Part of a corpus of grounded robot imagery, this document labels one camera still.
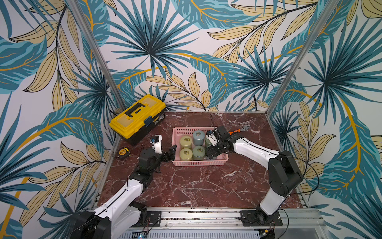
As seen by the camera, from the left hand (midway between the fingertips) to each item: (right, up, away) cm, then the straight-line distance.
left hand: (169, 146), depth 82 cm
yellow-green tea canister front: (+9, -5, +4) cm, 11 cm away
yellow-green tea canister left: (+9, +1, +11) cm, 14 cm away
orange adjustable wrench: (+52, +10, +27) cm, 59 cm away
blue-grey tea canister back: (+17, +5, +13) cm, 22 cm away
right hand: (+25, -3, +10) cm, 27 cm away
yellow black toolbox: (-23, +13, +8) cm, 28 cm away
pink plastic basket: (+4, +7, +20) cm, 21 cm away
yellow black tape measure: (-30, -6, +11) cm, 32 cm away
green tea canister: (+17, -5, +6) cm, 18 cm away
